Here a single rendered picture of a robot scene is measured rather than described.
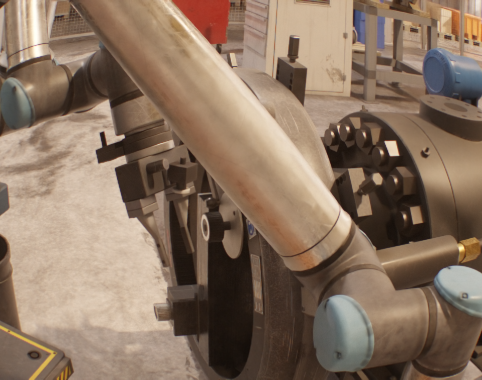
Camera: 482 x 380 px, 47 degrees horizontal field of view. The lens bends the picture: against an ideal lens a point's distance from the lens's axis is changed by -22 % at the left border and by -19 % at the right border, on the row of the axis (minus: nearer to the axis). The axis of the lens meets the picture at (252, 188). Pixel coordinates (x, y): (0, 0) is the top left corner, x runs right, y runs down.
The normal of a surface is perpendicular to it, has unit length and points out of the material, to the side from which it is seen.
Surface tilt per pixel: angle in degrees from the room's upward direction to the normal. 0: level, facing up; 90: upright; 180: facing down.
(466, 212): 57
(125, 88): 77
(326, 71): 90
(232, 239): 90
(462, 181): 42
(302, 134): 33
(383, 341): 72
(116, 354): 0
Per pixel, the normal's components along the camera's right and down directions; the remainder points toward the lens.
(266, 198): -0.07, 0.52
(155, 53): 0.15, 0.37
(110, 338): 0.07, -0.92
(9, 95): -0.62, 0.33
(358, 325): 0.10, -0.41
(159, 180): 0.87, -0.18
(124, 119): -0.40, 0.20
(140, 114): 0.22, 0.05
